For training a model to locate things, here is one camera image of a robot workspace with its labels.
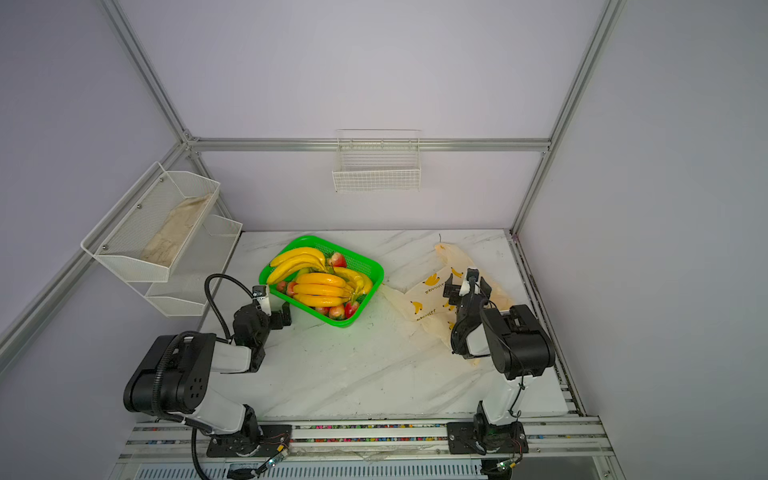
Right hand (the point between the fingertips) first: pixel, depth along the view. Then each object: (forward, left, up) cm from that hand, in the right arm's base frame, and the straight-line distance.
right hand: (465, 274), depth 93 cm
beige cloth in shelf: (-6, +82, +20) cm, 85 cm away
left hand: (-8, +62, -5) cm, 63 cm away
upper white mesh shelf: (-5, +86, +23) cm, 89 cm away
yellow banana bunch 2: (-6, +42, +1) cm, 43 cm away
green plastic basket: (+14, +61, -1) cm, 63 cm away
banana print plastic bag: (-3, +14, -8) cm, 16 cm away
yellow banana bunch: (+5, +54, +2) cm, 54 cm away
